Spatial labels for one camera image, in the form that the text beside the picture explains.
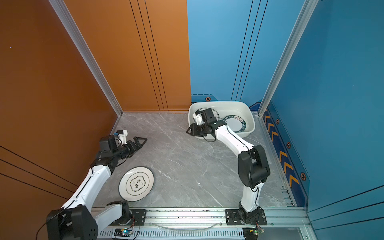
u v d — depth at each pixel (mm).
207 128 682
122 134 754
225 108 1165
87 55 859
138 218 733
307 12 710
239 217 666
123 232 709
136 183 835
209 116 705
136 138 738
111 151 630
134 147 723
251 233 698
